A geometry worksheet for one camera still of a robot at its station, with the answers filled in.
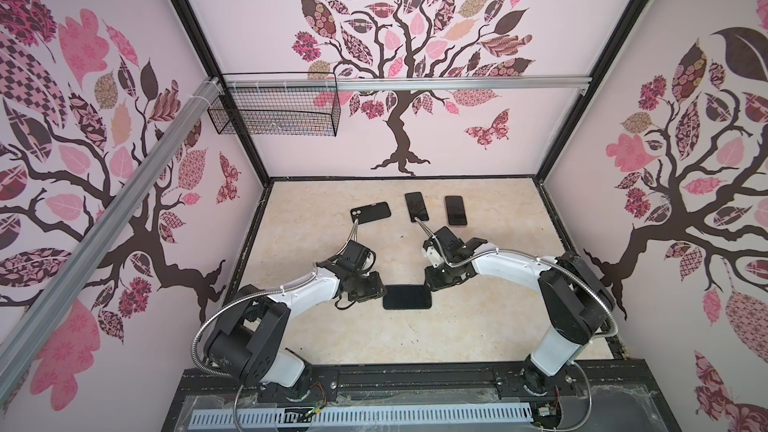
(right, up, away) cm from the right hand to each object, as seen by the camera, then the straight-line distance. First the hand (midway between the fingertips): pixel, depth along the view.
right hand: (428, 281), depth 90 cm
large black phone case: (-6, -5, -1) cm, 8 cm away
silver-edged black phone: (-2, +23, +20) cm, 31 cm away
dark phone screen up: (-6, -4, -2) cm, 8 cm away
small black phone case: (-19, +21, +21) cm, 35 cm away
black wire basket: (-48, +56, +5) cm, 74 cm away
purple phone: (+13, +21, +23) cm, 34 cm away
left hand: (-14, -4, -3) cm, 15 cm away
